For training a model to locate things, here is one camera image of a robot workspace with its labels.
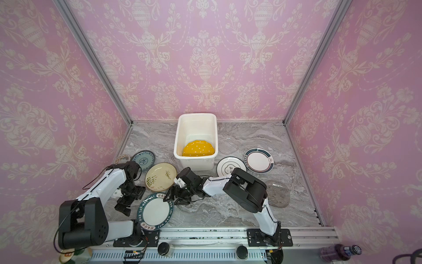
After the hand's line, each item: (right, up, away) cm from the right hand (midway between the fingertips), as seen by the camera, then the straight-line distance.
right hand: (168, 202), depth 80 cm
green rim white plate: (-8, -6, +2) cm, 10 cm away
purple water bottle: (+72, -13, -16) cm, 75 cm away
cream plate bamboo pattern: (-9, +9, +15) cm, 19 cm away
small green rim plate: (+49, +18, +20) cm, 56 cm away
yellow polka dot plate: (+12, +25, +22) cm, 36 cm away
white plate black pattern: (+30, +15, +17) cm, 37 cm away
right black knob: (+35, -18, -9) cm, 40 cm away
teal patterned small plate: (-20, +19, +20) cm, 34 cm away
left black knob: (+3, -11, -17) cm, 20 cm away
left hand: (-15, 0, 0) cm, 15 cm away
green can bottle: (-33, -12, -19) cm, 40 cm away
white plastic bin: (+9, +39, +29) cm, 49 cm away
